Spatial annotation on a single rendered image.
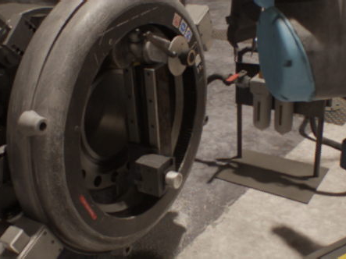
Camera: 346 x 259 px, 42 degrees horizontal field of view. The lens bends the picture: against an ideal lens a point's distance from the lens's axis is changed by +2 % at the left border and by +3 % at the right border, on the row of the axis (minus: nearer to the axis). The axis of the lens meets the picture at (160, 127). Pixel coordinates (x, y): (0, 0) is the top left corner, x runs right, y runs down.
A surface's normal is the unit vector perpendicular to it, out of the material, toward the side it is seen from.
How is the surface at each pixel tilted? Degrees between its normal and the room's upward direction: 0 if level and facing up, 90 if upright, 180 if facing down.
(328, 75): 100
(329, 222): 0
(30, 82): 55
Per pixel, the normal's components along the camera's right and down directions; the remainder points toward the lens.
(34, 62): -0.45, -0.29
